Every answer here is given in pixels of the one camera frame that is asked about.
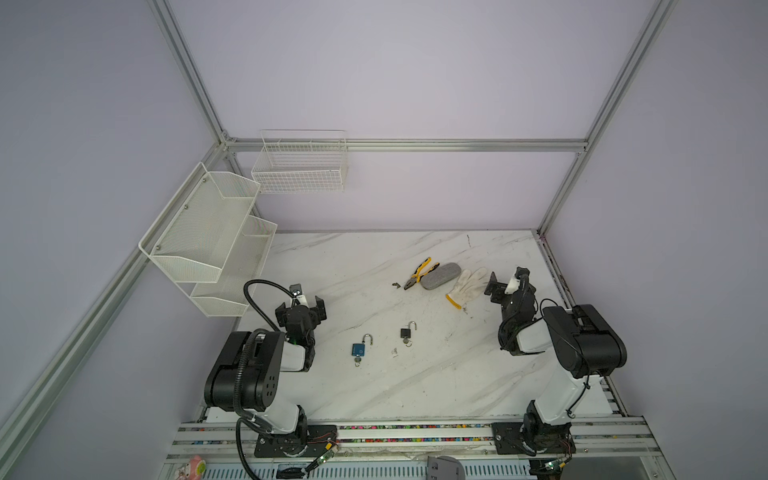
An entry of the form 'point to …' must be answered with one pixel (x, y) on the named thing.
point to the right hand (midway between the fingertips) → (507, 273)
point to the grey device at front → (444, 468)
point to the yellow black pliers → (419, 273)
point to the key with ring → (406, 341)
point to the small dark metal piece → (396, 284)
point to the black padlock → (406, 332)
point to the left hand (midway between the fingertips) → (300, 301)
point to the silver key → (358, 360)
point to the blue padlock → (359, 349)
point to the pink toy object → (198, 467)
